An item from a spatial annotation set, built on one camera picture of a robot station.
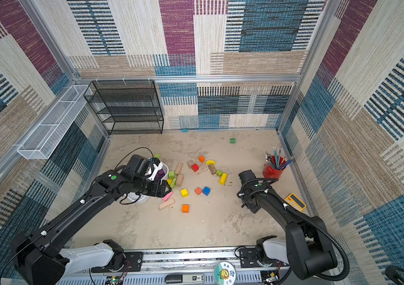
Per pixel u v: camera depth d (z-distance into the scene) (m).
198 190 0.94
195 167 1.02
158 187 0.66
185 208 0.88
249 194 0.62
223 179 0.96
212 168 1.01
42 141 0.71
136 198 0.65
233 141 1.15
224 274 0.64
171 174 0.97
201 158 1.05
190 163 1.03
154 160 0.70
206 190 0.93
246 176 0.72
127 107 1.11
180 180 0.96
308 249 0.41
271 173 0.91
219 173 0.99
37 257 0.37
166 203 0.89
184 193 0.90
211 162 1.02
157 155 1.08
